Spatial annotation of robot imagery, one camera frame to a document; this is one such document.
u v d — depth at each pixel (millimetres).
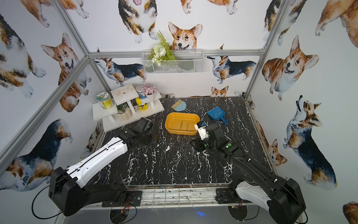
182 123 1062
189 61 924
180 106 1170
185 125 1048
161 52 768
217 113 1126
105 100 898
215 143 596
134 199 735
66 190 387
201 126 703
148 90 924
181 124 1044
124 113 1027
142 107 1087
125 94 943
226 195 738
